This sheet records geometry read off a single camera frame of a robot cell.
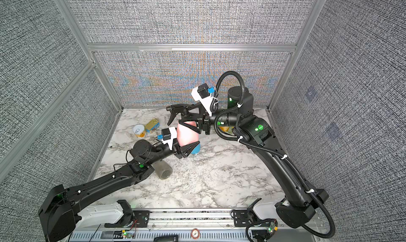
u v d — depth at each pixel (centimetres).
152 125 106
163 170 81
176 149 57
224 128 53
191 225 73
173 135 52
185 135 54
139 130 100
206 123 45
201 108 51
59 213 39
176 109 48
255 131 42
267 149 39
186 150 56
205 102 44
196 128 48
